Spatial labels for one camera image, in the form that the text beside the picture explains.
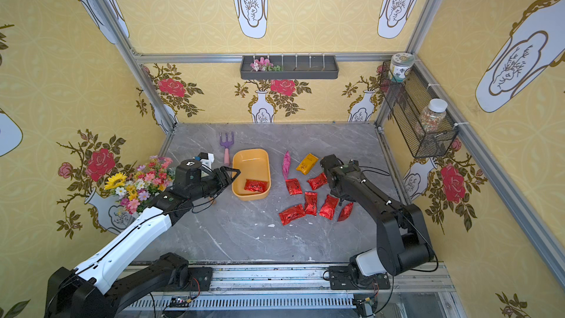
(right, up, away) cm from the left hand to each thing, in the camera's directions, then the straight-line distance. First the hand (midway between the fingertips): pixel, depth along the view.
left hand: (230, 172), depth 80 cm
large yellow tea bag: (+30, +1, +22) cm, 37 cm away
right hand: (+46, -8, +7) cm, 47 cm away
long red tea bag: (+22, -17, +6) cm, 29 cm away
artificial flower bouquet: (-33, -5, -2) cm, 34 cm away
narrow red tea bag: (+43, -16, +6) cm, 46 cm away
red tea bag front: (+7, -7, +13) cm, 16 cm away
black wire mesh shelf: (+74, +30, +18) cm, 82 cm away
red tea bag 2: (+37, -15, +9) cm, 41 cm away
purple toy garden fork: (-10, +10, +33) cm, 36 cm away
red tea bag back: (+23, -8, +15) cm, 29 cm away
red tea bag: (+30, -14, +10) cm, 35 cm away
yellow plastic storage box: (+5, +1, +24) cm, 25 cm away
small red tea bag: (+34, -6, +16) cm, 38 cm away
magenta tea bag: (+20, +1, +18) cm, 27 cm away
